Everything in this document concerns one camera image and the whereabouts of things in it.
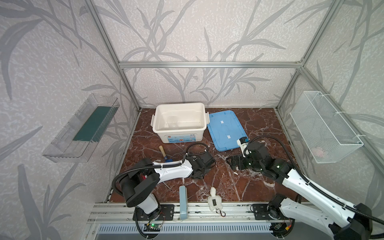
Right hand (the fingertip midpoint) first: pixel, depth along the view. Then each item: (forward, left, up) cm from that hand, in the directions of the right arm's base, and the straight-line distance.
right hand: (232, 153), depth 78 cm
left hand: (-2, +12, -13) cm, 18 cm away
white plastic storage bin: (+32, +33, -14) cm, 48 cm away
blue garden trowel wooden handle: (+10, +42, -15) cm, 46 cm away
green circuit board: (-31, +41, -16) cm, 53 cm away
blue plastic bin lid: (+28, -1, -17) cm, 33 cm away
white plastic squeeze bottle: (-20, +10, -12) cm, 25 cm away
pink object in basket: (-2, -41, +5) cm, 41 cm away
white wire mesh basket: (-2, -36, +20) cm, 41 cm away
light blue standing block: (-21, +25, -11) cm, 35 cm away
